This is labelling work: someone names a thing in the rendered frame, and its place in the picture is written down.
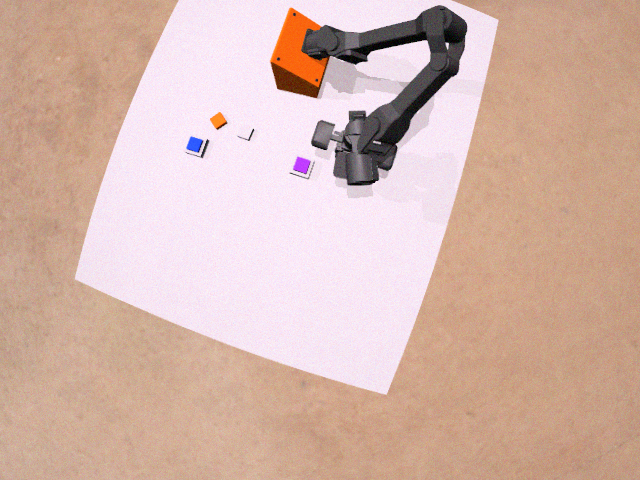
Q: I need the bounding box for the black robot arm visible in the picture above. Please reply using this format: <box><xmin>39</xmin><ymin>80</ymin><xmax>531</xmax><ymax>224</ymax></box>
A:
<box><xmin>301</xmin><ymin>5</ymin><xmax>468</xmax><ymax>186</ymax></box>

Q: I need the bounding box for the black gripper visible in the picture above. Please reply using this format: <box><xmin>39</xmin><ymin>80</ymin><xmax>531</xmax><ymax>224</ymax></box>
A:
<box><xmin>311</xmin><ymin>120</ymin><xmax>398</xmax><ymax>171</ymax></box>

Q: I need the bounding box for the purple button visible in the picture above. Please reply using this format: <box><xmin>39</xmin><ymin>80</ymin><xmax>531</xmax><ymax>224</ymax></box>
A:
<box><xmin>289</xmin><ymin>154</ymin><xmax>315</xmax><ymax>180</ymax></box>

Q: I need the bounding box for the blue button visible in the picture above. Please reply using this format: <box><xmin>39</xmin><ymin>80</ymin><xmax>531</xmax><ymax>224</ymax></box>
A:
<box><xmin>184</xmin><ymin>134</ymin><xmax>209</xmax><ymax>159</ymax></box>

